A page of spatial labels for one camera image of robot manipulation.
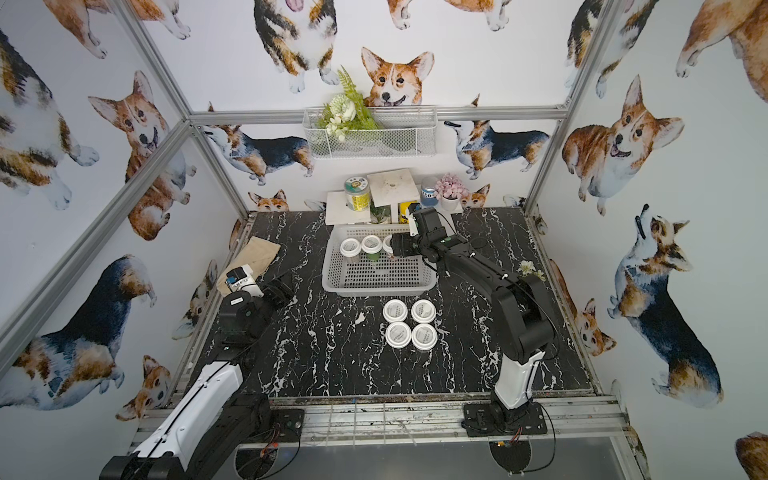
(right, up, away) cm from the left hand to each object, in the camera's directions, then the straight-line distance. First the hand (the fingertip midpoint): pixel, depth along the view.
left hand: (281, 270), depth 82 cm
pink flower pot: (+48, +24, +11) cm, 54 cm away
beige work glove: (-21, +3, +29) cm, 36 cm away
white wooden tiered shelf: (+29, +25, +16) cm, 42 cm away
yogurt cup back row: (+15, +5, +19) cm, 25 cm away
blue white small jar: (+42, +24, +16) cm, 51 cm away
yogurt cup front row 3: (+39, -18, 0) cm, 43 cm away
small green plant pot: (+25, +17, +28) cm, 41 cm away
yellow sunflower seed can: (+19, +23, +14) cm, 33 cm away
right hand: (+36, +11, +10) cm, 39 cm away
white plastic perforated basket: (+28, -4, +21) cm, 36 cm away
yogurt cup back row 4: (+39, -13, +5) cm, 42 cm away
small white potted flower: (+71, 0, +9) cm, 71 cm away
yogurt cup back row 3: (+31, -12, +6) cm, 34 cm away
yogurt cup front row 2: (+32, -18, 0) cm, 37 cm away
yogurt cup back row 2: (+28, +6, +19) cm, 34 cm away
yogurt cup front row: (+23, +6, +19) cm, 31 cm away
